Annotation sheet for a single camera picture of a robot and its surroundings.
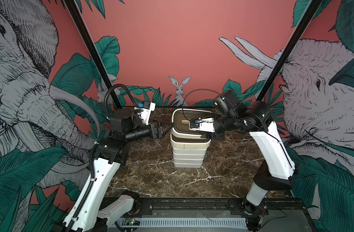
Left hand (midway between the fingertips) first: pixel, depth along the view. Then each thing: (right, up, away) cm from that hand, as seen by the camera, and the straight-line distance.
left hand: (170, 123), depth 59 cm
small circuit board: (-20, -49, +11) cm, 54 cm away
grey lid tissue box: (+9, -19, +20) cm, 29 cm away
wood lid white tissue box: (+8, -14, +11) cm, 19 cm away
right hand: (+13, -1, +1) cm, 14 cm away
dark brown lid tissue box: (+8, -9, +6) cm, 13 cm away
